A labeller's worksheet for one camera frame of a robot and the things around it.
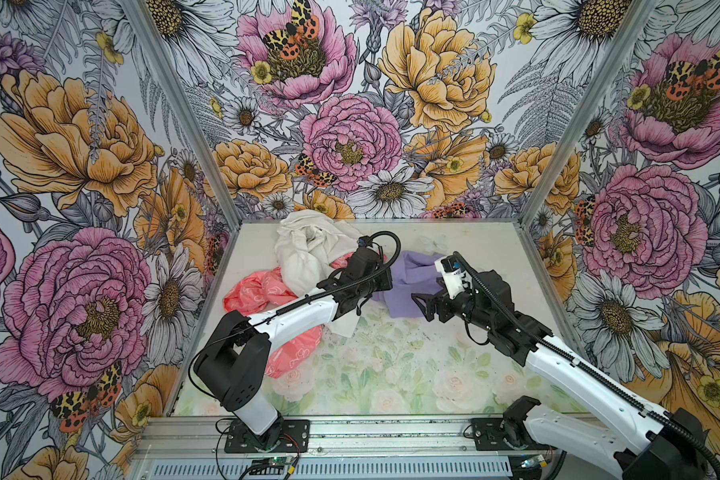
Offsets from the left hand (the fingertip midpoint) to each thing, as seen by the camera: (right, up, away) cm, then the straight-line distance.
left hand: (389, 278), depth 86 cm
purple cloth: (+7, +1, +6) cm, 9 cm away
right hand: (+9, -4, -10) cm, 14 cm away
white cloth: (-26, +10, +16) cm, 32 cm away
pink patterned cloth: (-38, -5, +7) cm, 39 cm away
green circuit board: (-28, -41, -15) cm, 52 cm away
